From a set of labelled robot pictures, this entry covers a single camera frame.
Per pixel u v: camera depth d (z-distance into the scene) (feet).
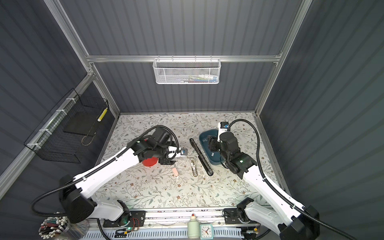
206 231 2.25
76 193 1.32
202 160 3.04
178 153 2.09
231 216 2.41
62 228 1.89
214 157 3.17
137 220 2.37
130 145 1.69
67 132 2.41
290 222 1.32
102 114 2.68
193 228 2.13
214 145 2.19
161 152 2.07
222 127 2.11
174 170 2.87
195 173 2.91
